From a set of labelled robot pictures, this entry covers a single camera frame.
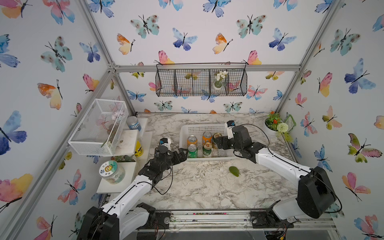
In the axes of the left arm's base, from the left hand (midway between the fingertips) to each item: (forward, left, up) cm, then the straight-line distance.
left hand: (184, 151), depth 83 cm
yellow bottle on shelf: (+5, +28, -6) cm, 29 cm away
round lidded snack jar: (-16, +30, +10) cm, 35 cm away
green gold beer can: (+3, -13, -4) cm, 14 cm away
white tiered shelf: (-2, +29, -4) cm, 29 cm away
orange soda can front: (+9, -4, -3) cm, 11 cm away
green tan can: (+5, -17, -2) cm, 18 cm away
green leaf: (-6, -29, -13) cm, 32 cm away
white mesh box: (+4, +40, +14) cm, 42 cm away
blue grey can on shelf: (+13, +28, +9) cm, 33 cm away
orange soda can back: (+12, -14, -4) cm, 18 cm away
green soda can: (+2, -5, -3) cm, 6 cm away
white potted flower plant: (+17, -56, -1) cm, 59 cm away
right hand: (+7, -21, +3) cm, 23 cm away
